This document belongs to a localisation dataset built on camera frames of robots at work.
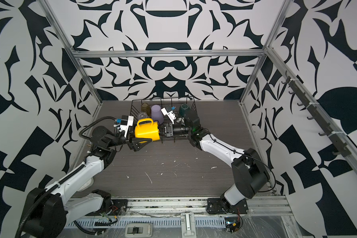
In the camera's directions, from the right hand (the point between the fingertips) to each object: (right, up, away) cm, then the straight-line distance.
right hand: (154, 134), depth 67 cm
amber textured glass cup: (-12, +13, +37) cm, 42 cm away
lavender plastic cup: (-3, +9, +30) cm, 32 cm away
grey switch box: (-7, -42, -1) cm, 43 cm away
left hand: (0, +2, -3) cm, 3 cm away
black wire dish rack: (+4, +17, +41) cm, 45 cm away
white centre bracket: (+15, -42, +1) cm, 44 cm away
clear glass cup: (-13, +9, +31) cm, 35 cm away
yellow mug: (-1, +2, -5) cm, 5 cm away
